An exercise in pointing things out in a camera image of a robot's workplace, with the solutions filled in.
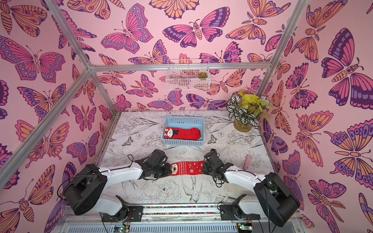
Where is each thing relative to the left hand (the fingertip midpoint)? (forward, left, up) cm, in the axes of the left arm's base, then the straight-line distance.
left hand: (174, 171), depth 87 cm
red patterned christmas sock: (+1, -5, +1) cm, 5 cm away
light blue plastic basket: (+37, -6, +2) cm, 38 cm away
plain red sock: (+25, -11, +4) cm, 27 cm away
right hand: (+3, -19, 0) cm, 19 cm away
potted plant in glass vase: (+27, -42, +25) cm, 56 cm away
